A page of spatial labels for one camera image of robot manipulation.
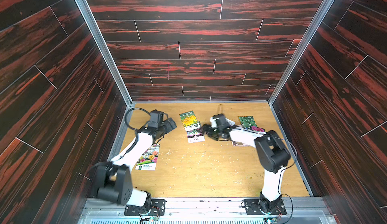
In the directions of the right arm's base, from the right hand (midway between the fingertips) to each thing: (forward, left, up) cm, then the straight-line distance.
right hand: (204, 131), depth 98 cm
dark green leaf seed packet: (+12, -32, -5) cm, 34 cm away
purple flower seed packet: (+11, -20, -4) cm, 23 cm away
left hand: (-3, +20, +10) cm, 23 cm away
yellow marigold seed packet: (+11, +11, -4) cm, 16 cm away
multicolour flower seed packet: (-19, +34, -5) cm, 39 cm away
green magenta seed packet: (+7, -34, -4) cm, 35 cm away
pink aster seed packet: (-1, +6, -5) cm, 8 cm away
